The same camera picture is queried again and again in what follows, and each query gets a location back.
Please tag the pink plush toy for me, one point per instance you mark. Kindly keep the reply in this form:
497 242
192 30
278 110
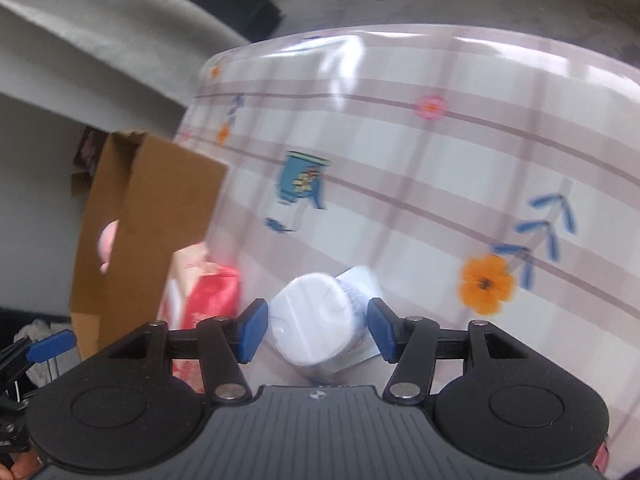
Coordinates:
109 247

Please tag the peach wet wipes pack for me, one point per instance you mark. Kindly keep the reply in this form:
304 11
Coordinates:
210 295

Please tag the person's left hand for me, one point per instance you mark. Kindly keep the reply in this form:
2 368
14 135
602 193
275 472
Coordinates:
22 467

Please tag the white round wipes canister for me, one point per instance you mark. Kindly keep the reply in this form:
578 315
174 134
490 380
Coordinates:
312 320

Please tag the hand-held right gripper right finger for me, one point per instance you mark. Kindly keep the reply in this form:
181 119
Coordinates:
380 332

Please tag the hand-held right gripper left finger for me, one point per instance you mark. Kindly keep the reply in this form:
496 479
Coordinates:
252 332

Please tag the white padded cover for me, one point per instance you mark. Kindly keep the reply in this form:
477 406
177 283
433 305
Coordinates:
100 25

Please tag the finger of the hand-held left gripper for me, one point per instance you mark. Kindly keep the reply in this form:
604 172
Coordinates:
50 346

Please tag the cardboard box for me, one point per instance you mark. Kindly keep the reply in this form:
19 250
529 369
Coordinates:
165 195

